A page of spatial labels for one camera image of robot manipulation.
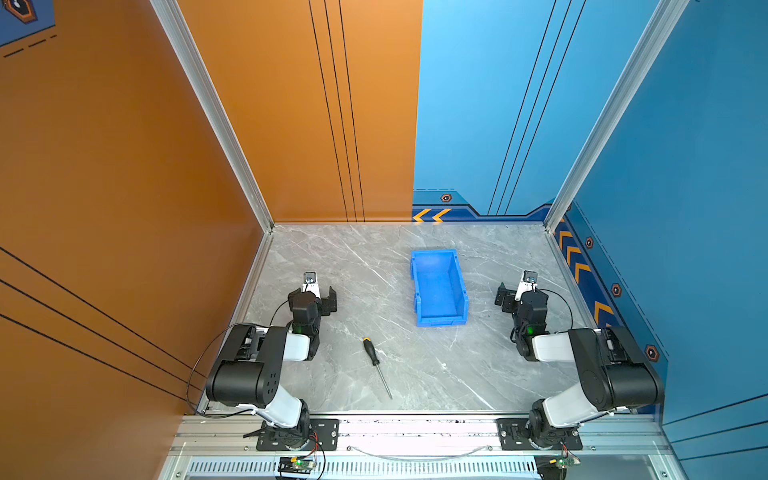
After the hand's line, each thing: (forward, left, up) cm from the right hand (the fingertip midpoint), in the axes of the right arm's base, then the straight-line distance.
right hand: (516, 286), depth 93 cm
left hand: (0, +64, +1) cm, 64 cm away
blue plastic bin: (+3, +23, -10) cm, 25 cm away
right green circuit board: (-45, -2, -8) cm, 45 cm away
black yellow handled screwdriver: (-18, +45, -6) cm, 49 cm away
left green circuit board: (-45, +61, -8) cm, 77 cm away
